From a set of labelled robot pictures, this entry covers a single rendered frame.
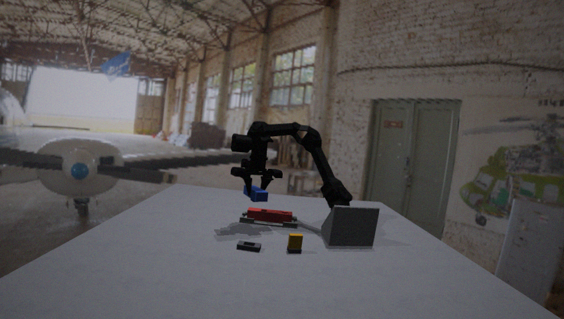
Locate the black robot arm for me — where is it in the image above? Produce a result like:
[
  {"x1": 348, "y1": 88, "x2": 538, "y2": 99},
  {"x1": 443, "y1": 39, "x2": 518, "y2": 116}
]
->
[{"x1": 231, "y1": 122, "x2": 353, "y2": 209}]

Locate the yellow rectangular block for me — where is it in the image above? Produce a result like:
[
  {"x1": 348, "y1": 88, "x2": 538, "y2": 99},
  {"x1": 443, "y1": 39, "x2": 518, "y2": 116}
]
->
[{"x1": 288, "y1": 233, "x2": 303, "y2": 249}]

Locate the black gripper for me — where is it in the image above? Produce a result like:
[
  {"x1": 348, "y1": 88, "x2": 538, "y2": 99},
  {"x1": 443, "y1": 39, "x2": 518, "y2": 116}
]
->
[{"x1": 231, "y1": 153, "x2": 283, "y2": 195}]

